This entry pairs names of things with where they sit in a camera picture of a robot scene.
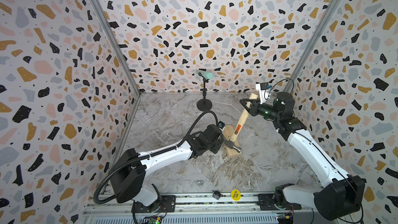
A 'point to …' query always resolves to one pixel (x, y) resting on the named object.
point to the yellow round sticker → (235, 195)
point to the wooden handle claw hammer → (233, 143)
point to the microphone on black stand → (204, 104)
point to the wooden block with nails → (228, 132)
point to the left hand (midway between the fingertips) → (222, 139)
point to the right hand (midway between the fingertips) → (244, 101)
